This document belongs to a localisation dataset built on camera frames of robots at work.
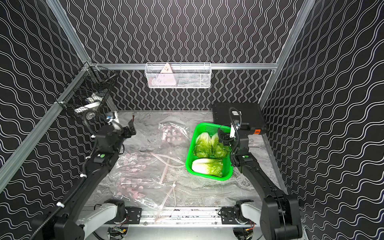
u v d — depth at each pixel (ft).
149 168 2.96
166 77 2.95
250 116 3.58
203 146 2.95
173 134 3.22
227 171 2.75
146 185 2.74
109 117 2.03
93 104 2.49
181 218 2.45
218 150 2.89
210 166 2.69
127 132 2.29
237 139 2.00
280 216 1.30
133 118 3.83
